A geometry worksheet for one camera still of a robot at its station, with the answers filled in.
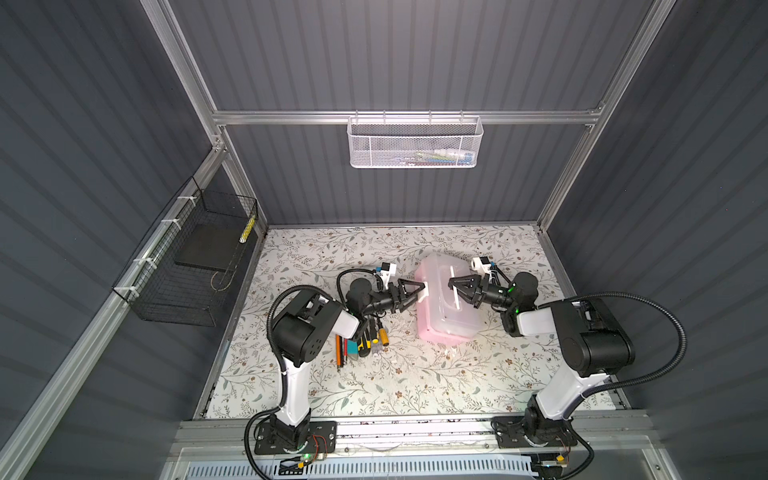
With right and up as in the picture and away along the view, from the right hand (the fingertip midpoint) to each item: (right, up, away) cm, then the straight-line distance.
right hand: (454, 291), depth 82 cm
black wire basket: (-68, +6, -9) cm, 69 cm away
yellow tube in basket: (-57, +17, -1) cm, 60 cm away
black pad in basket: (-63, +13, -6) cm, 65 cm away
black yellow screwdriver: (-25, -17, +5) cm, 31 cm away
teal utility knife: (-29, -17, +5) cm, 34 cm away
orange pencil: (-33, -19, +7) cm, 38 cm away
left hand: (-8, -1, +3) cm, 8 cm away
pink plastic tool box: (-3, -6, -5) cm, 9 cm away
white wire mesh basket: (-8, +52, +29) cm, 60 cm away
